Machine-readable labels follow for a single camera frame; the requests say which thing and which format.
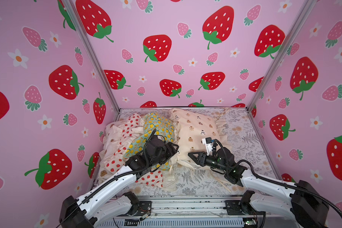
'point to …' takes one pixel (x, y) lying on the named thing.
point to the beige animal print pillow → (190, 126)
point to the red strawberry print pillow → (118, 134)
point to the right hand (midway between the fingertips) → (188, 157)
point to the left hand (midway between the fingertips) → (178, 149)
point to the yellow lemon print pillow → (153, 122)
